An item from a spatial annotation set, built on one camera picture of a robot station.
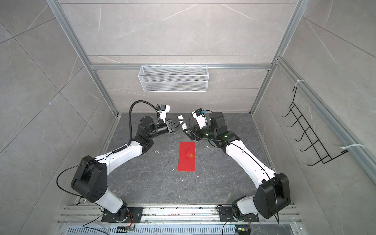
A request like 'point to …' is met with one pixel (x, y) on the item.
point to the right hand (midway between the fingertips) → (188, 128)
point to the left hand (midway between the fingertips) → (185, 119)
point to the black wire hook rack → (317, 144)
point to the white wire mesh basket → (173, 79)
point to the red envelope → (187, 159)
